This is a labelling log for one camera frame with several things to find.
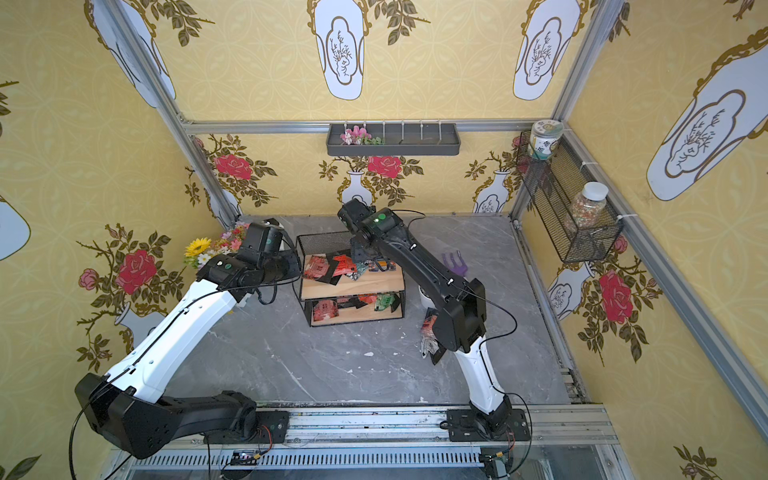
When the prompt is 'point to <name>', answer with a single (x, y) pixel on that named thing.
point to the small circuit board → (244, 457)
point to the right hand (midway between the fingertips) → (379, 247)
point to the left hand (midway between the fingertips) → (286, 260)
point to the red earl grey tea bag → (427, 328)
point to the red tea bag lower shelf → (325, 309)
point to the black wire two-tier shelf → (339, 289)
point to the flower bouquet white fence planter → (202, 250)
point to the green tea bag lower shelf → (383, 301)
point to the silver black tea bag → (428, 344)
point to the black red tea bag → (340, 264)
